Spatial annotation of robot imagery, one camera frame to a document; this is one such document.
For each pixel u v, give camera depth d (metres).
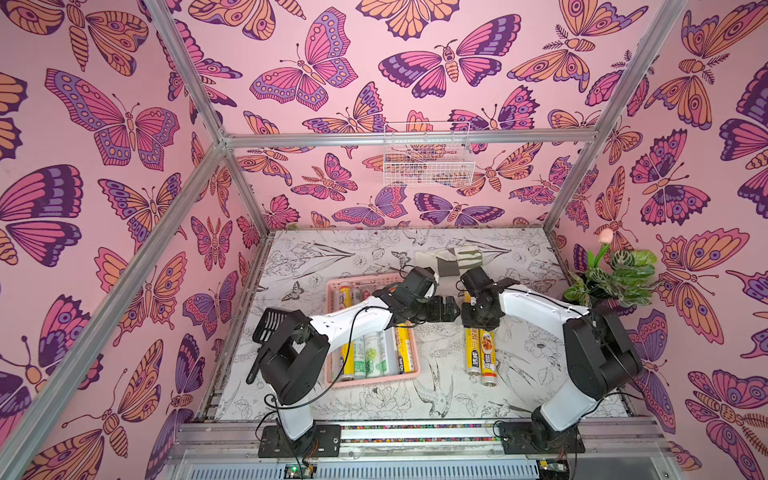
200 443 0.76
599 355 0.46
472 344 0.87
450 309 0.75
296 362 0.46
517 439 0.73
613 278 0.75
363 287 1.03
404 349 0.85
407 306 0.66
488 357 0.83
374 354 0.84
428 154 0.95
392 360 0.84
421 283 0.67
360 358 0.83
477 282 0.75
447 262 1.09
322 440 0.73
